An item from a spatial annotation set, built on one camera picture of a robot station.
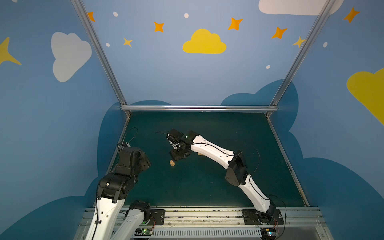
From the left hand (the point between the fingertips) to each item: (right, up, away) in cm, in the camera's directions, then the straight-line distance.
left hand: (143, 158), depth 70 cm
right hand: (+13, -3, +16) cm, 21 cm away
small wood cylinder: (+10, -8, +22) cm, 25 cm away
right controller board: (+60, -37, +2) cm, 71 cm away
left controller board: (-3, -37, +2) cm, 37 cm away
